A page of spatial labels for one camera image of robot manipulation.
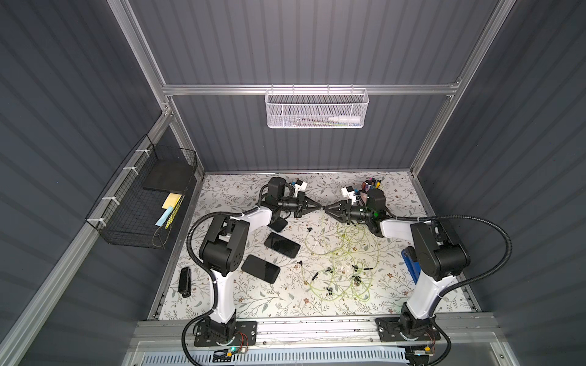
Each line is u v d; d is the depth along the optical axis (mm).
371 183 968
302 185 889
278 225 1011
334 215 870
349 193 886
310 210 850
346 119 892
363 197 881
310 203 870
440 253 506
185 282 808
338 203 846
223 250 532
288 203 811
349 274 867
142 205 731
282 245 936
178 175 812
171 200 748
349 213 806
